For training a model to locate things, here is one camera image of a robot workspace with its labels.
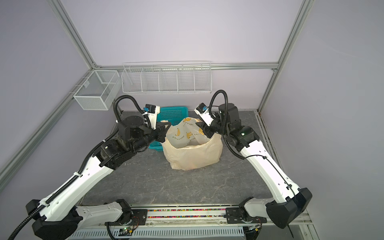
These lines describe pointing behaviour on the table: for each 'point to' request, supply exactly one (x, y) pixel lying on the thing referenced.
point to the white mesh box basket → (98, 90)
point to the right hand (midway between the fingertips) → (200, 120)
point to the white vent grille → (161, 233)
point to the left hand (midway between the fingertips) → (170, 126)
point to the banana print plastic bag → (187, 147)
